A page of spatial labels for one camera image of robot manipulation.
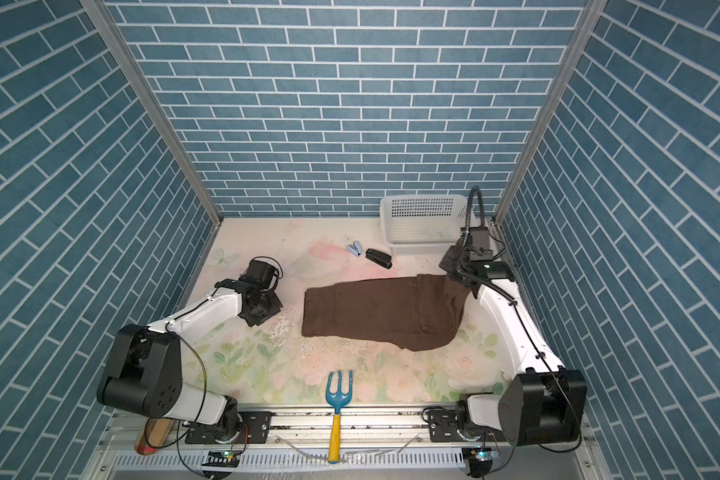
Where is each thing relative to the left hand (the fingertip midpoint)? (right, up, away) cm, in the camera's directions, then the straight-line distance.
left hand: (277, 309), depth 91 cm
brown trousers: (+44, -2, +3) cm, 44 cm away
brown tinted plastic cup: (-23, -26, -20) cm, 40 cm away
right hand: (+51, +17, -8) cm, 54 cm away
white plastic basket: (+49, +28, +28) cm, 63 cm away
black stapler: (+32, +15, +16) cm, 39 cm away
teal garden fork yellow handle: (+20, -21, -12) cm, 32 cm away
